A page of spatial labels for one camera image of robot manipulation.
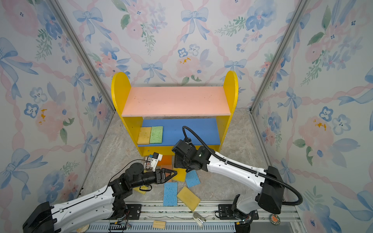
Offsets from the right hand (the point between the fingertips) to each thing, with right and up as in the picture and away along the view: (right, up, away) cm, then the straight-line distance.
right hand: (177, 162), depth 75 cm
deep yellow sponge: (+2, -6, -4) cm, 7 cm away
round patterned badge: (+49, -28, -4) cm, 56 cm away
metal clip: (+11, -26, -5) cm, 29 cm away
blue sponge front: (-4, -18, +3) cm, 19 cm away
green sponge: (-13, +13, +10) cm, 21 cm away
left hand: (0, -4, -5) cm, 7 cm away
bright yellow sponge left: (-15, -9, -9) cm, 20 cm away
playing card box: (-14, 0, -5) cm, 14 cm away
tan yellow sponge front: (+6, -20, +2) cm, 21 cm away
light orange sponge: (-3, -1, -6) cm, 7 cm away
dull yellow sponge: (-20, +13, +10) cm, 25 cm away
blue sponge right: (+8, -12, +9) cm, 17 cm away
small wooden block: (-8, -29, -5) cm, 31 cm away
